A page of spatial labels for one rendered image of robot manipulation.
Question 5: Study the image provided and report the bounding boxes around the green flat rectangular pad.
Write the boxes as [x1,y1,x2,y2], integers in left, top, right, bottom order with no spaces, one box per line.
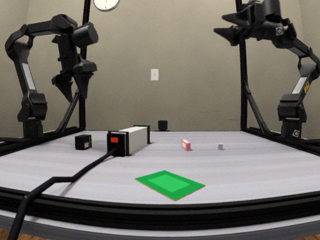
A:
[135,170,206,201]

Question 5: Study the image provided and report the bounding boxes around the small pink block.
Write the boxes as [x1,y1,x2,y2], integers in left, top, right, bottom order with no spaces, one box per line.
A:
[181,139,191,151]

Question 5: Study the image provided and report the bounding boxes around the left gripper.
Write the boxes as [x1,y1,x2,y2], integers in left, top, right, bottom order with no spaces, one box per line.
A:
[214,1,272,46]

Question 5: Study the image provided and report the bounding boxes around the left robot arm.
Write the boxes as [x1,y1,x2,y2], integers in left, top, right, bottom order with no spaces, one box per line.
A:
[239,0,320,141]

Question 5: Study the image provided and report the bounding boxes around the black power cord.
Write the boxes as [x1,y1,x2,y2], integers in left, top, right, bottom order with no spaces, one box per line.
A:
[7,149,116,240]

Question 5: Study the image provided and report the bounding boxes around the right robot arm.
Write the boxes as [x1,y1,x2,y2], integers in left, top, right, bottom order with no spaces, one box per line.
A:
[5,13,99,140]

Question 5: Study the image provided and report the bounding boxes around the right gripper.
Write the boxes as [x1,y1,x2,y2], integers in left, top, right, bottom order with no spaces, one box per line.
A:
[51,50,98,103]

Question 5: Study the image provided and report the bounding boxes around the black charger with brass prongs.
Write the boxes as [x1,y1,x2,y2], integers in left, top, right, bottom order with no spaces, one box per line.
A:
[74,134,93,151]

